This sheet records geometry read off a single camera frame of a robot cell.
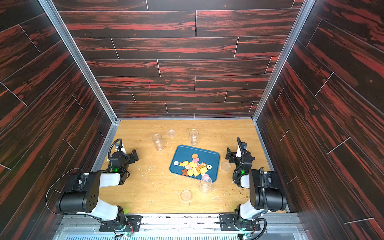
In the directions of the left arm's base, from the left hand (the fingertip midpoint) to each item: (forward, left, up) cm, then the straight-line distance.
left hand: (129, 151), depth 95 cm
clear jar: (-18, -49, -5) cm, 53 cm away
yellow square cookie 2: (-10, -48, -5) cm, 49 cm away
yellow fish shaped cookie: (-6, -36, -4) cm, 37 cm away
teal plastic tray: (+5, -35, -9) cm, 36 cm away
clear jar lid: (+20, -25, -6) cm, 33 cm away
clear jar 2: (+7, -18, 0) cm, 20 cm away
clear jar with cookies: (+12, -42, +4) cm, 44 cm away
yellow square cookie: (-11, -44, -6) cm, 45 cm away
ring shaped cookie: (-7, -52, -5) cm, 52 cm away
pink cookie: (-3, -43, -5) cm, 44 cm away
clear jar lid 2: (-6, -62, -6) cm, 63 cm away
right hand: (+2, -71, +2) cm, 71 cm away
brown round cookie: (+1, -43, -6) cm, 43 cm away
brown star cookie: (-11, -37, -5) cm, 39 cm away
